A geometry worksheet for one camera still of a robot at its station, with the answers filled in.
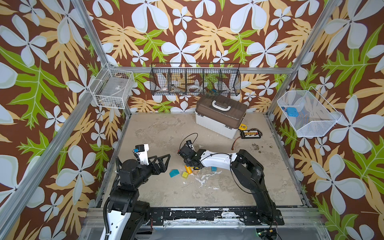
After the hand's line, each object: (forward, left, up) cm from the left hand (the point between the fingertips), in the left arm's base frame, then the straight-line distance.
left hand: (163, 155), depth 70 cm
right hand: (+11, -12, -24) cm, 29 cm away
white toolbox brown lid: (+32, -32, -4) cm, 45 cm away
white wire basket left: (+39, +33, +9) cm, 52 cm away
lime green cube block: (-1, -10, -22) cm, 24 cm away
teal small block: (+3, -27, -23) cm, 36 cm away
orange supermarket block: (+2, -12, -22) cm, 26 cm away
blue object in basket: (+27, -73, +2) cm, 78 cm away
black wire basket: (+51, -28, +8) cm, 59 cm away
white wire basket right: (+24, -79, +4) cm, 83 cm away
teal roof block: (+1, -3, -23) cm, 23 cm away
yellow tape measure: (+35, -52, -22) cm, 67 cm away
